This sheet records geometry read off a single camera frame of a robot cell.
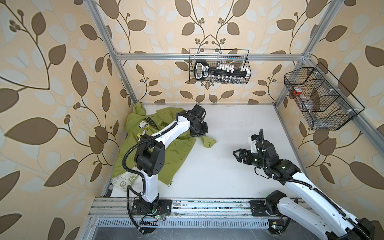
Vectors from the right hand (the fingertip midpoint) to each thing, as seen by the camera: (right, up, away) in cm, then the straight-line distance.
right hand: (239, 155), depth 78 cm
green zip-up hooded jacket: (-62, +15, +27) cm, 70 cm away
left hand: (-15, +11, +10) cm, 21 cm away
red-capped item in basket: (+32, +34, +3) cm, 47 cm away
